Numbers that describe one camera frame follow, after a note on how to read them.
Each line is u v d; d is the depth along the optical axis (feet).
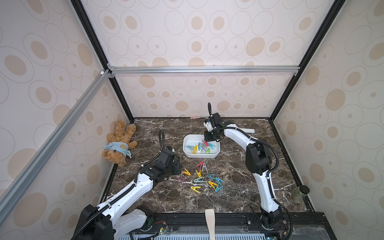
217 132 2.57
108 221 1.29
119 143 3.13
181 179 2.87
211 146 3.37
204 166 3.03
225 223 2.50
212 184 2.80
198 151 3.26
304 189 2.48
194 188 2.77
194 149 3.28
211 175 2.92
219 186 2.80
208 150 3.28
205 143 3.26
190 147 3.34
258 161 1.95
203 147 3.35
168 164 2.08
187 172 2.95
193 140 3.49
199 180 2.87
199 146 3.36
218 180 2.87
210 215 2.51
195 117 3.96
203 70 3.01
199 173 2.94
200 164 3.09
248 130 3.72
